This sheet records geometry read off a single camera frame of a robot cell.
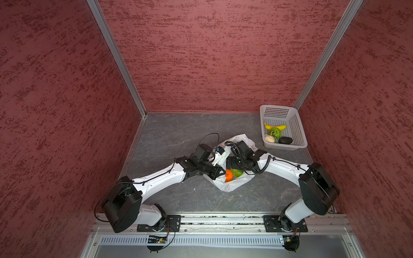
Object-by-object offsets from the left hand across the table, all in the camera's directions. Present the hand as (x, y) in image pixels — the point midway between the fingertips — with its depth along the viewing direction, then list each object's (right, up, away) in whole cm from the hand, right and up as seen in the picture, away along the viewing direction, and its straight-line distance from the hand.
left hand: (223, 175), depth 77 cm
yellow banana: (+43, +24, +32) cm, 59 cm away
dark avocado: (+42, +16, +23) cm, 50 cm away
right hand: (+6, +1, +11) cm, 13 cm away
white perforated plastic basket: (+43, +33, +40) cm, 68 cm away
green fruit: (+8, -1, +9) cm, 13 cm away
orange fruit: (+3, -2, +8) cm, 9 cm away
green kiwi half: (+35, +21, +23) cm, 47 cm away
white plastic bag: (-2, -2, -3) cm, 4 cm away
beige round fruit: (+31, +17, +23) cm, 42 cm away
